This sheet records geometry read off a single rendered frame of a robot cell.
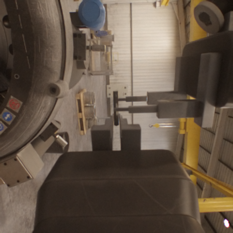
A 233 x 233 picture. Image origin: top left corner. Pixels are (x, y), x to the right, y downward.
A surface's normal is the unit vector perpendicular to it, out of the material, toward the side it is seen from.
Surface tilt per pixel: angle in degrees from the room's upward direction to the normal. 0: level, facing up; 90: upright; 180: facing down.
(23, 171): 90
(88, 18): 90
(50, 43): 53
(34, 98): 76
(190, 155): 90
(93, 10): 90
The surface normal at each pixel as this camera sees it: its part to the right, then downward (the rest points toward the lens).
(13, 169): 0.00, 0.30
